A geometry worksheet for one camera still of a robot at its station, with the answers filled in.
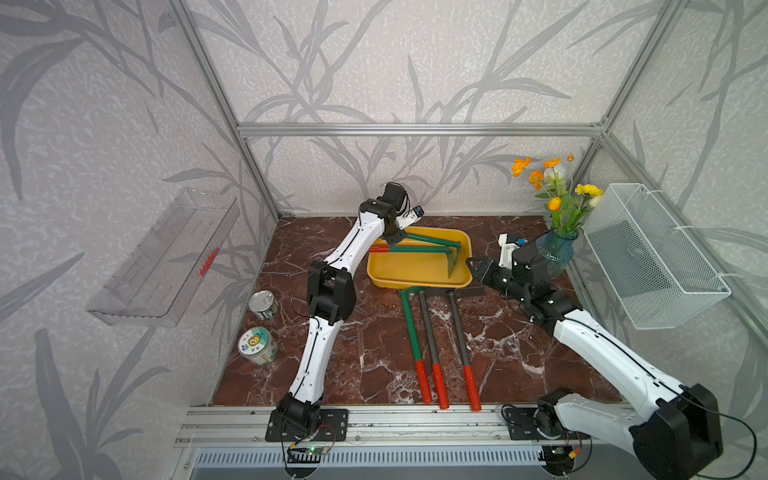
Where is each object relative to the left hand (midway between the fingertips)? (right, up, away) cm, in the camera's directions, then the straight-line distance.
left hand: (394, 229), depth 100 cm
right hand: (+21, -9, -21) cm, 31 cm away
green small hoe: (+22, -6, +8) cm, 24 cm away
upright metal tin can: (-39, -23, -11) cm, 47 cm away
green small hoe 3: (+8, -38, -17) cm, 43 cm away
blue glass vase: (+51, -6, -7) cm, 52 cm away
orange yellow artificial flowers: (+52, +6, -12) cm, 54 cm away
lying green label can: (-36, -32, -21) cm, 52 cm away
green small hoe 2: (+8, -7, +8) cm, 13 cm away
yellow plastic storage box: (+11, -15, +6) cm, 19 cm away
